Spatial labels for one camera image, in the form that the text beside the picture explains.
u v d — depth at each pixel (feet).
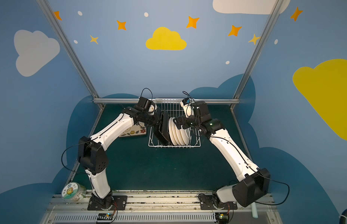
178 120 2.21
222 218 2.40
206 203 2.44
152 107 2.41
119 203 2.43
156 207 2.40
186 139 2.97
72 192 2.31
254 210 2.34
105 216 2.40
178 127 2.27
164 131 2.76
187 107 2.09
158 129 2.71
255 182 1.30
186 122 2.21
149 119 2.45
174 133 2.81
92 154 1.57
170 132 2.78
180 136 2.83
